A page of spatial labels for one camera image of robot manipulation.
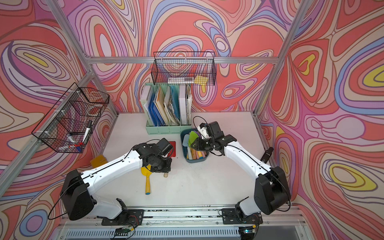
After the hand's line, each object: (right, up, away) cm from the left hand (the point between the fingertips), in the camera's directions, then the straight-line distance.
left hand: (172, 170), depth 78 cm
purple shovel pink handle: (+15, +18, +21) cm, 32 cm away
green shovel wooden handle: (+11, +6, +13) cm, 18 cm away
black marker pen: (-38, +22, -9) cm, 45 cm away
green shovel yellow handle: (+11, +16, +23) cm, 30 cm away
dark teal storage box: (+17, +5, +12) cm, 21 cm away
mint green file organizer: (-6, +35, +17) cm, 39 cm away
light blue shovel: (+6, +12, +19) cm, 23 cm away
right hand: (+12, +10, +3) cm, 16 cm away
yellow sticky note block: (-48, +2, +15) cm, 50 cm away
